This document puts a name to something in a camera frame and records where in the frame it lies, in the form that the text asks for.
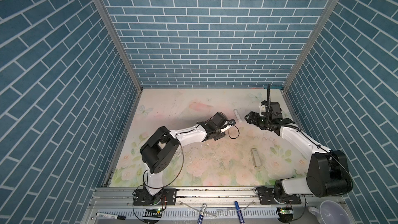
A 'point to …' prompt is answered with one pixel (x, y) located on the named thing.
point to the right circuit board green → (285, 214)
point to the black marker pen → (111, 215)
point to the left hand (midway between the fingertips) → (220, 127)
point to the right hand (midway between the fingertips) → (249, 116)
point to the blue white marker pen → (200, 218)
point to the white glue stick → (238, 115)
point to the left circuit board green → (153, 212)
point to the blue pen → (241, 218)
